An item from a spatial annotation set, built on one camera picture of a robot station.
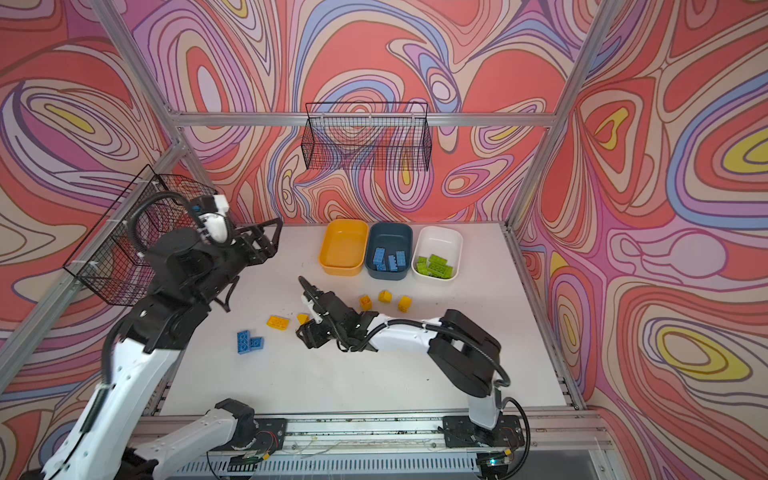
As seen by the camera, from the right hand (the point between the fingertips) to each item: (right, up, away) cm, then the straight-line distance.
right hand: (307, 335), depth 82 cm
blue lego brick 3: (+28, +21, +25) cm, 43 cm away
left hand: (-1, +29, -24) cm, 37 cm away
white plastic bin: (+43, +28, +29) cm, 59 cm away
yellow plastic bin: (+6, +26, +31) cm, 41 cm away
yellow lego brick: (-12, +1, +9) cm, 15 cm away
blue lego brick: (+20, +22, +22) cm, 37 cm away
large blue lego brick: (-20, -3, +4) cm, 20 cm away
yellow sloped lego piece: (-4, +2, +11) cm, 12 cm away
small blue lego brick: (-16, -4, +4) cm, 17 cm away
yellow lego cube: (+22, +8, +15) cm, 28 cm away
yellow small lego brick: (+16, +7, +11) cm, 21 cm away
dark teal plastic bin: (+25, +29, +34) cm, 51 cm away
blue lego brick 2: (+24, +19, +22) cm, 38 cm away
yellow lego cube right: (+28, +6, +14) cm, 32 cm away
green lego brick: (+39, +18, +19) cm, 47 cm away
